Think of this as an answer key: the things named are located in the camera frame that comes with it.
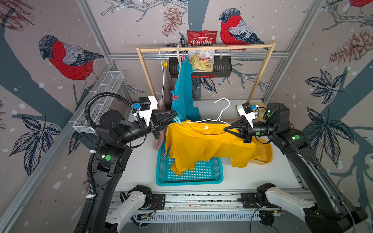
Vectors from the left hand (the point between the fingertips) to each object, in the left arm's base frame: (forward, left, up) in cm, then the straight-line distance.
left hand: (176, 111), depth 49 cm
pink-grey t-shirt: (+17, +8, -15) cm, 24 cm away
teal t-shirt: (+27, -1, -28) cm, 38 cm away
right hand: (+1, -19, -12) cm, 23 cm away
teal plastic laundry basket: (-5, -16, -50) cm, 52 cm away
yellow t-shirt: (-2, -4, -19) cm, 19 cm away
